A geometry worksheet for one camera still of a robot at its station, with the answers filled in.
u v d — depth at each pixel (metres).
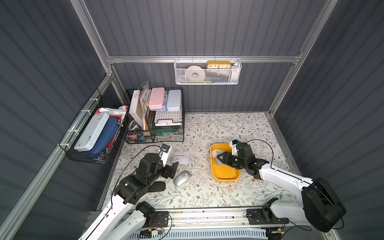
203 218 0.75
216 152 0.95
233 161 0.75
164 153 0.61
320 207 0.41
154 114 0.89
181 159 0.94
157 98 0.94
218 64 0.87
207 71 0.89
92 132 0.65
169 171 0.63
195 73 0.84
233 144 0.80
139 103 0.87
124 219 0.47
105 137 0.67
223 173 0.93
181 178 0.87
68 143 0.59
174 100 0.96
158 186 0.85
